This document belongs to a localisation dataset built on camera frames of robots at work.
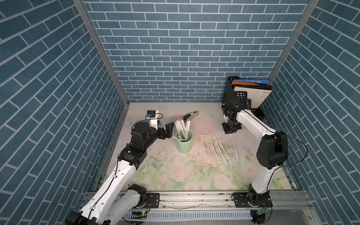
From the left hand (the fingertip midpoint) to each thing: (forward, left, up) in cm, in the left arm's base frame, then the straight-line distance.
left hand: (170, 122), depth 72 cm
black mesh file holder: (+27, -39, -7) cm, 48 cm away
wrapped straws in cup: (+4, -6, -15) cm, 17 cm away
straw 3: (0, -34, -27) cm, 44 cm away
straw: (-1, -22, -28) cm, 36 cm away
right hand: (+6, -37, -18) cm, 42 cm away
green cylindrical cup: (-2, -9, -23) cm, 24 cm away
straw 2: (-1, -27, -28) cm, 39 cm away
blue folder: (+34, -54, +3) cm, 64 cm away
